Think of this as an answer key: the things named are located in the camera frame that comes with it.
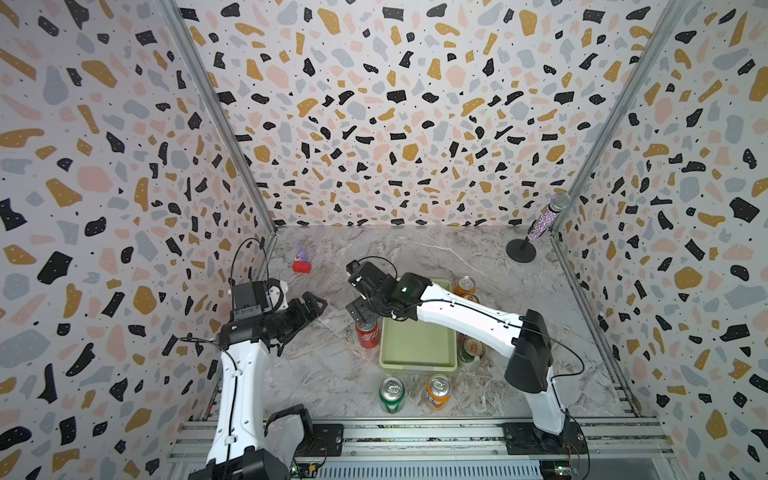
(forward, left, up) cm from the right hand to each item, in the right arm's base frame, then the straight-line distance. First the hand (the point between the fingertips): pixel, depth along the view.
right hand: (364, 303), depth 80 cm
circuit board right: (-34, -48, -18) cm, 61 cm away
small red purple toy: (+26, +28, -15) cm, 41 cm away
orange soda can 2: (+11, -29, -7) cm, 32 cm away
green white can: (+7, -31, -7) cm, 32 cm away
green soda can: (-21, -8, -7) cm, 24 cm away
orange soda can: (-20, -19, -7) cm, 28 cm away
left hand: (-3, +12, +1) cm, 13 cm away
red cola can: (-5, -1, -8) cm, 10 cm away
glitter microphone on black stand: (+36, -54, -18) cm, 67 cm away
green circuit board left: (-35, +15, -19) cm, 43 cm away
